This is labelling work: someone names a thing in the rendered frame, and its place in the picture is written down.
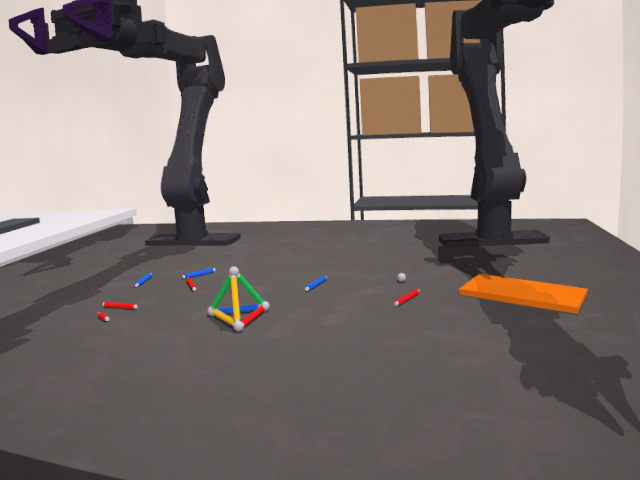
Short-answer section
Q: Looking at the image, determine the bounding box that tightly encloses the green magnetic rod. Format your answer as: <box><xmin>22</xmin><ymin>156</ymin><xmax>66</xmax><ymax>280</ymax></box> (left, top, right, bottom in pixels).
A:
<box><xmin>236</xmin><ymin>274</ymin><xmax>264</xmax><ymax>305</ymax></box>
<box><xmin>211</xmin><ymin>275</ymin><xmax>231</xmax><ymax>310</ymax></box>

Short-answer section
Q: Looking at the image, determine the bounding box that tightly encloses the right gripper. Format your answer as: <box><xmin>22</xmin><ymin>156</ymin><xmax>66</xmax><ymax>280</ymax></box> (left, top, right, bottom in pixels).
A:
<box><xmin>9</xmin><ymin>0</ymin><xmax>120</xmax><ymax>55</ymax></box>

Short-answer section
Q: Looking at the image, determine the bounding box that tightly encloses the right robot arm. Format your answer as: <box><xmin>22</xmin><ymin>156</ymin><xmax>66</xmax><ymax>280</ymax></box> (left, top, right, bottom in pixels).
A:
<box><xmin>103</xmin><ymin>0</ymin><xmax>240</xmax><ymax>245</ymax></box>

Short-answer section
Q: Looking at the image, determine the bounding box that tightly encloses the orange flat bar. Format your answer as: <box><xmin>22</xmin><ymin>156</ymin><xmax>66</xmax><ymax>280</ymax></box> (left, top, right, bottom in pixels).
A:
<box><xmin>459</xmin><ymin>274</ymin><xmax>588</xmax><ymax>314</ymax></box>

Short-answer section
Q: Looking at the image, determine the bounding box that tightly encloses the yellow rod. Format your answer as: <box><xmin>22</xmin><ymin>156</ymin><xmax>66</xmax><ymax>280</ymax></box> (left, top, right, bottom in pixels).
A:
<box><xmin>213</xmin><ymin>310</ymin><xmax>235</xmax><ymax>325</ymax></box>
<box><xmin>231</xmin><ymin>276</ymin><xmax>240</xmax><ymax>322</ymax></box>

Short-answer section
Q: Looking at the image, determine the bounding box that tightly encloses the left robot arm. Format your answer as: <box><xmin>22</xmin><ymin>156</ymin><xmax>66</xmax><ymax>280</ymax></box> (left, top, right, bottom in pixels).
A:
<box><xmin>439</xmin><ymin>0</ymin><xmax>554</xmax><ymax>248</ymax></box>

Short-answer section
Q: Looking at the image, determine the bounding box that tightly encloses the blue rod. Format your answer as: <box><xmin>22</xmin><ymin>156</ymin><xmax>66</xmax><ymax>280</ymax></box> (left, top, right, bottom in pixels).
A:
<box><xmin>305</xmin><ymin>276</ymin><xmax>327</xmax><ymax>291</ymax></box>
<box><xmin>217</xmin><ymin>304</ymin><xmax>260</xmax><ymax>314</ymax></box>
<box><xmin>135</xmin><ymin>273</ymin><xmax>152</xmax><ymax>287</ymax></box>
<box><xmin>182</xmin><ymin>268</ymin><xmax>215</xmax><ymax>279</ymax></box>

